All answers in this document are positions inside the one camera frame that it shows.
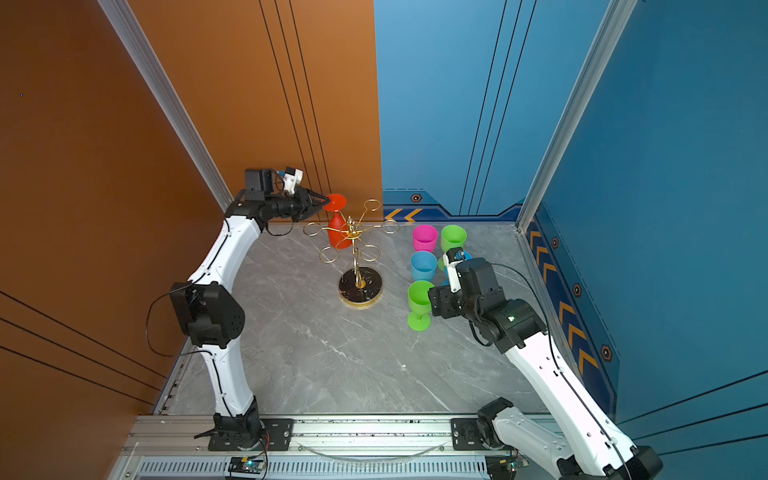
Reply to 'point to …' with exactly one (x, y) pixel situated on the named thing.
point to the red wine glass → (339, 235)
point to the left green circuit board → (245, 465)
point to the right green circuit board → (503, 467)
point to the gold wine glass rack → (359, 287)
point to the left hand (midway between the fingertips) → (329, 197)
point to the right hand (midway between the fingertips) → (441, 290)
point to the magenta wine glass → (424, 238)
